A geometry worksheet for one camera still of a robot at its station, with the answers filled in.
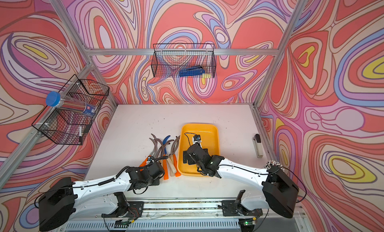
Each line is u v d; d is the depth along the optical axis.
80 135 0.72
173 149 0.95
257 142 0.94
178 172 0.82
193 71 0.90
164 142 0.96
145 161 0.88
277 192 0.41
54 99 0.62
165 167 0.85
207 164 0.60
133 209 0.73
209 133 1.02
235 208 0.65
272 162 0.70
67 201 0.41
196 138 0.72
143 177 0.63
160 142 0.95
